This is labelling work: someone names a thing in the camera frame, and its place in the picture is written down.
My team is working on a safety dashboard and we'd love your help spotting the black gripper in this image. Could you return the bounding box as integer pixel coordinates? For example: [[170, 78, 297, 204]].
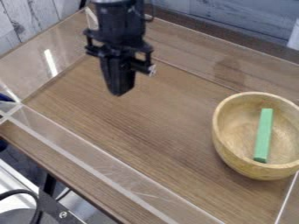
[[83, 0, 155, 96]]

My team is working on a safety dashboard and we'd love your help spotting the brown wooden bowl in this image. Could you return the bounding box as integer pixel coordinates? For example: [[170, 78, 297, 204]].
[[212, 92, 299, 181]]

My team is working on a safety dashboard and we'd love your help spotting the green rectangular block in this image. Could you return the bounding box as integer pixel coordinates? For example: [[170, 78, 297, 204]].
[[254, 108, 274, 163]]

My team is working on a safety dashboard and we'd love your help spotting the black table leg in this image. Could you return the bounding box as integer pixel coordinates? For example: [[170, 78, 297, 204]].
[[43, 174, 58, 196]]

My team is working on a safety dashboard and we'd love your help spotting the clear acrylic corner bracket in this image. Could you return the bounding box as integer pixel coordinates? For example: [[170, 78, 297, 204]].
[[86, 7, 99, 30]]

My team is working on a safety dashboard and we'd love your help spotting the clear acrylic front wall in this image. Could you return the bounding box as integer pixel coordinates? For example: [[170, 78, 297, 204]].
[[0, 102, 224, 224]]

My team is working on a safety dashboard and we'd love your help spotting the black cable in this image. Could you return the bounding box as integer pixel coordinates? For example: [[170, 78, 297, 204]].
[[0, 188, 43, 224]]

